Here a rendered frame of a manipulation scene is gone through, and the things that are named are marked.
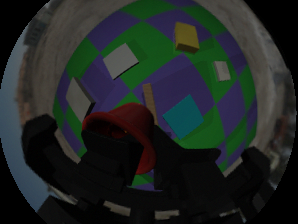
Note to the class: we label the brown flat bar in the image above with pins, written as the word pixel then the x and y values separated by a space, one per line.
pixel 150 103

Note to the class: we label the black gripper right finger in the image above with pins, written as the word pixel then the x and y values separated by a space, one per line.
pixel 171 156

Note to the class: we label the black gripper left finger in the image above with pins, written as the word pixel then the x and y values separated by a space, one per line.
pixel 127 150

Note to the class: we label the olive yellow rectangular block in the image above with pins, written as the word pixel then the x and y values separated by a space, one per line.
pixel 186 37

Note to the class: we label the red cup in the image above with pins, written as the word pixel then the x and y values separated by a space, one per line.
pixel 134 118

